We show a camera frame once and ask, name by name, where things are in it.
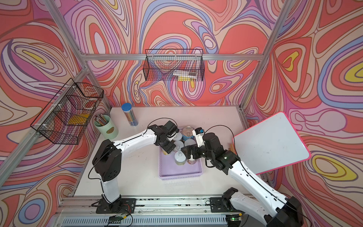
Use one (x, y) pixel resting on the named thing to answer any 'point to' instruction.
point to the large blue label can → (187, 133)
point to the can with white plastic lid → (191, 161)
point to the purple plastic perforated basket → (169, 169)
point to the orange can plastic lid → (189, 142)
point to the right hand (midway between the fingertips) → (190, 150)
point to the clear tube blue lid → (127, 109)
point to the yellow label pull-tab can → (165, 152)
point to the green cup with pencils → (106, 126)
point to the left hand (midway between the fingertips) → (168, 145)
